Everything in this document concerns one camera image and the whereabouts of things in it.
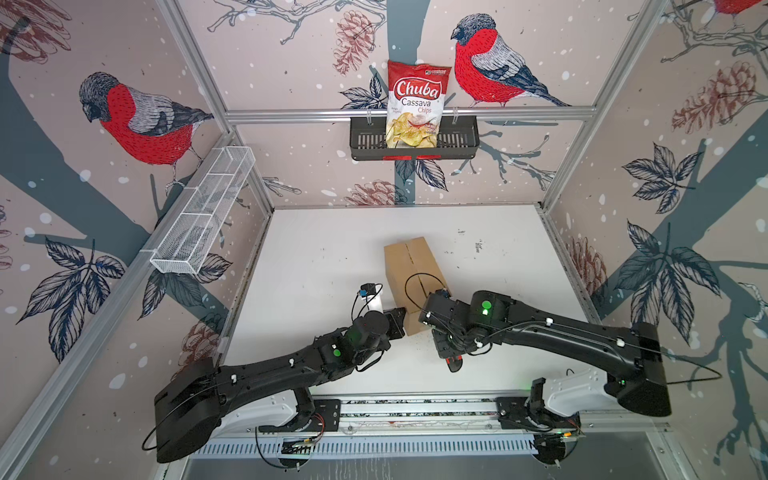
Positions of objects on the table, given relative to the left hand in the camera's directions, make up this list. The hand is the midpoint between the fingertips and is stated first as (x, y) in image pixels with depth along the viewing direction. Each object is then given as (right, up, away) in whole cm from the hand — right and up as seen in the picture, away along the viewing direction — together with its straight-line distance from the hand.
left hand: (410, 314), depth 75 cm
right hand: (+6, -9, -4) cm, 11 cm away
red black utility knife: (+10, -9, -8) cm, 15 cm away
